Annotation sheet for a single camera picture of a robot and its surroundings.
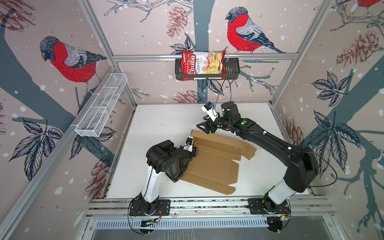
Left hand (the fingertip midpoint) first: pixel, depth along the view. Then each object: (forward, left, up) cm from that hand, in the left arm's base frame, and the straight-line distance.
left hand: (194, 138), depth 93 cm
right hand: (0, -3, +18) cm, 19 cm away
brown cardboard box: (-15, -11, -9) cm, 21 cm away
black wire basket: (+33, -24, +27) cm, 49 cm away
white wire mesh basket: (-2, +50, +25) cm, 56 cm away
